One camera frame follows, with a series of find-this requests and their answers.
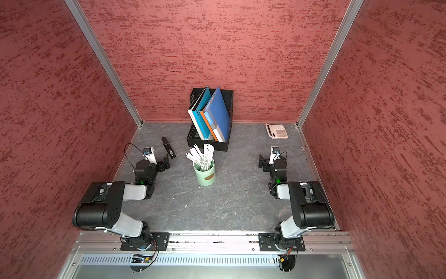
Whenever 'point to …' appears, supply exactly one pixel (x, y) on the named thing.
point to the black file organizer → (193, 138)
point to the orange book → (206, 120)
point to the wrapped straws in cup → (205, 160)
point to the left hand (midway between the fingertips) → (159, 157)
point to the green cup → (205, 178)
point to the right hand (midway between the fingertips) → (269, 156)
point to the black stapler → (168, 148)
